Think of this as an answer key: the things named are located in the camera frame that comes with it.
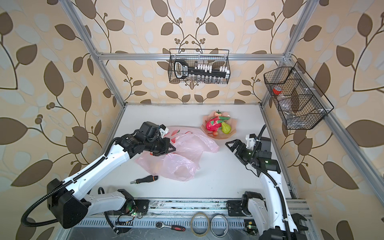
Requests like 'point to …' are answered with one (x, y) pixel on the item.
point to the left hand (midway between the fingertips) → (177, 148)
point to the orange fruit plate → (232, 122)
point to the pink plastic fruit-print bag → (182, 163)
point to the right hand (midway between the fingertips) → (231, 150)
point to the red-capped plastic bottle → (289, 109)
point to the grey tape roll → (227, 228)
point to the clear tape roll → (200, 224)
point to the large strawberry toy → (215, 133)
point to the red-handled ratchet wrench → (159, 225)
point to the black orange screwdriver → (150, 178)
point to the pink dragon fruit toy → (214, 124)
